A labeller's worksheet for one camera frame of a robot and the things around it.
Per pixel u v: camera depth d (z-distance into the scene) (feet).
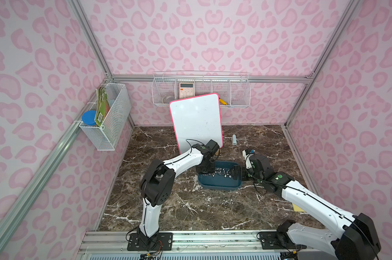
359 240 1.25
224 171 3.12
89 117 2.12
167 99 3.04
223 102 3.18
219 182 3.06
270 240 2.40
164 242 2.39
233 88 3.37
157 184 1.66
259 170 2.02
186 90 3.12
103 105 2.40
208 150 2.28
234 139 3.50
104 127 2.31
